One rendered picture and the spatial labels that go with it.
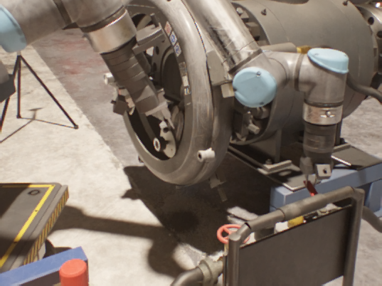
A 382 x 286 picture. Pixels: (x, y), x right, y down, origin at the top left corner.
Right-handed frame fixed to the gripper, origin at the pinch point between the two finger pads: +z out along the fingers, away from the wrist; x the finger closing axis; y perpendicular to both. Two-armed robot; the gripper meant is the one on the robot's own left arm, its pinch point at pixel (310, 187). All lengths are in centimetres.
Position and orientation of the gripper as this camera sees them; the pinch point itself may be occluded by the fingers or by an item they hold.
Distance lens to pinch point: 126.9
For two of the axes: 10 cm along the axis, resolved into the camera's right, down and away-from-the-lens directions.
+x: 10.0, -0.2, 0.5
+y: 0.5, 3.8, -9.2
